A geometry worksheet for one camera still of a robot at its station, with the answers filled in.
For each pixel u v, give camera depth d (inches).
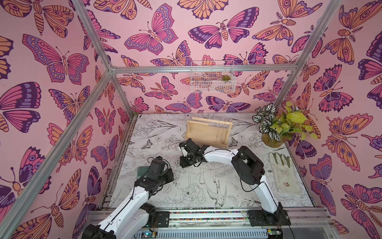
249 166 21.7
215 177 34.5
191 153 29.4
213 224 28.7
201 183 33.6
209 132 41.6
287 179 33.9
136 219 22.6
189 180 34.4
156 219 28.7
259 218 28.7
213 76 37.8
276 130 32.2
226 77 36.6
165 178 29.2
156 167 25.9
